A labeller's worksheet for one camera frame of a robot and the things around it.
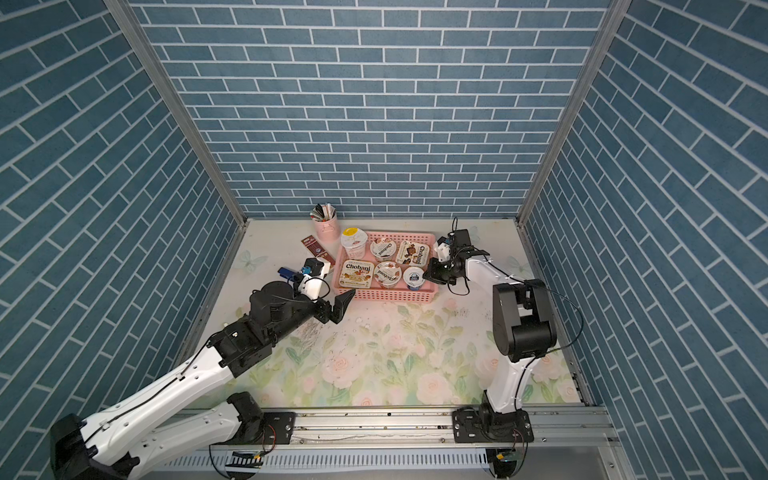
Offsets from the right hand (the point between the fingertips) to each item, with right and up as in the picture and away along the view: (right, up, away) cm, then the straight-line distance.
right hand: (427, 275), depth 96 cm
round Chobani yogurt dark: (-15, +9, +9) cm, 19 cm away
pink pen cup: (-36, +14, +16) cm, 42 cm away
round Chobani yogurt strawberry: (-13, 0, +2) cm, 14 cm away
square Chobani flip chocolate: (-4, +7, +8) cm, 11 cm away
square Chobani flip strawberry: (-24, 0, +3) cm, 24 cm away
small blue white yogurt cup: (-5, -1, 0) cm, 5 cm away
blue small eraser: (-49, 0, +6) cm, 49 cm away
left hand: (-22, 0, -25) cm, 33 cm away
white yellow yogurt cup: (-25, +12, +6) cm, 28 cm away
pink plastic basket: (-9, -7, +8) cm, 14 cm away
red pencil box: (-41, +8, +15) cm, 44 cm away
